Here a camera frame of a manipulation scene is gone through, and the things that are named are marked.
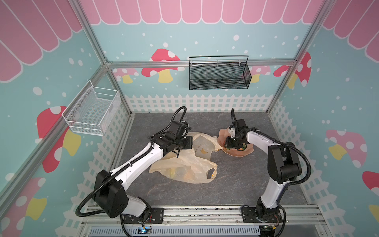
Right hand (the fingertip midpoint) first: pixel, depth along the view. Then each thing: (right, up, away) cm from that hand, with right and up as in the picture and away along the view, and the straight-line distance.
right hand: (227, 144), depth 96 cm
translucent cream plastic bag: (-24, -8, -21) cm, 33 cm away
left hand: (-23, +2, -16) cm, 28 cm away
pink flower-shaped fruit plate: (-1, +7, +6) cm, 9 cm away
